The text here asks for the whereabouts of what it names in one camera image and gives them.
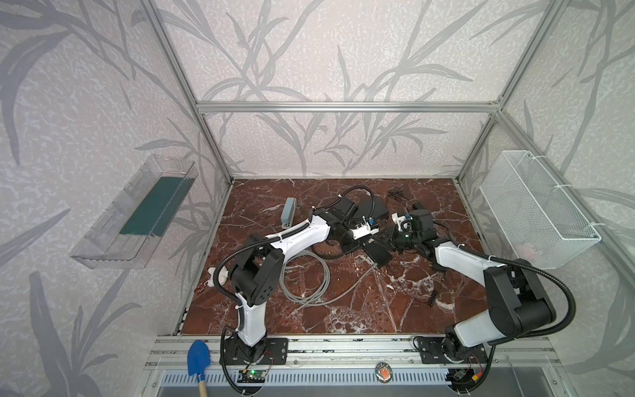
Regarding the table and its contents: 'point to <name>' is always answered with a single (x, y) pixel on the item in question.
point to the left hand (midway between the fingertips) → (362, 238)
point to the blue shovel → (198, 359)
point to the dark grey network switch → (372, 206)
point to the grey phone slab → (288, 212)
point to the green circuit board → (251, 376)
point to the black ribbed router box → (380, 248)
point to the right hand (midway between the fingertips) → (373, 230)
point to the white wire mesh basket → (540, 214)
